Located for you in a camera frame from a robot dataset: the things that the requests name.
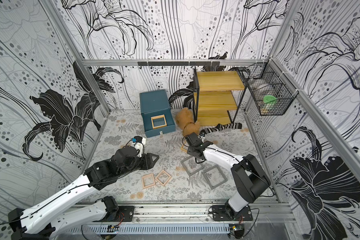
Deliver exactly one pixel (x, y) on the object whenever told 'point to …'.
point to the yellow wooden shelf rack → (212, 97)
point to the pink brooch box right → (163, 177)
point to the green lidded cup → (270, 100)
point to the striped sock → (220, 126)
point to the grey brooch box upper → (191, 166)
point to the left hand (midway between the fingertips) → (157, 161)
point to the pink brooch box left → (148, 180)
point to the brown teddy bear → (185, 120)
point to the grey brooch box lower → (214, 176)
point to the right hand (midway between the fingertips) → (194, 148)
